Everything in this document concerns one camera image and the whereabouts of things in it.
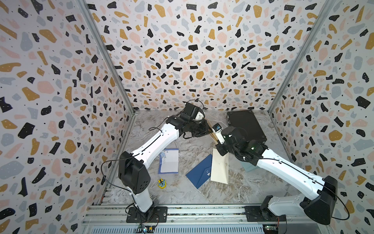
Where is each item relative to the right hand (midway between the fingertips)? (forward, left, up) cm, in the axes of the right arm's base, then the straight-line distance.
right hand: (218, 140), depth 77 cm
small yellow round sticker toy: (-16, +31, -21) cm, 41 cm away
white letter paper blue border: (-2, +29, -22) cm, 37 cm away
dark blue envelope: (-9, +8, -21) cm, 24 cm away
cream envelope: (-5, -3, -23) cm, 23 cm away
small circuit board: (-37, +35, -22) cm, 56 cm away
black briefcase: (+31, -25, -19) cm, 45 cm away
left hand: (+4, +2, +4) cm, 6 cm away
